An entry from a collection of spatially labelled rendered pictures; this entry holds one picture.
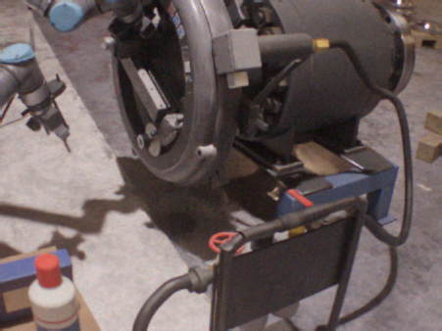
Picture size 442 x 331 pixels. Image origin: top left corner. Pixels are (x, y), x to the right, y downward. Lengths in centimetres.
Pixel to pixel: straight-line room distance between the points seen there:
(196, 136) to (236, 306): 57
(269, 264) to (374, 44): 110
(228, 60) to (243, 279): 56
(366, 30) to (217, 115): 74
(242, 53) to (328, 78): 53
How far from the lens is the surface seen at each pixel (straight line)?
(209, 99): 141
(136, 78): 175
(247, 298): 110
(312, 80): 173
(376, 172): 200
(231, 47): 132
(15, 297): 88
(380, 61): 197
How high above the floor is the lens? 110
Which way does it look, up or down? 26 degrees down
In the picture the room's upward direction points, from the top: 3 degrees clockwise
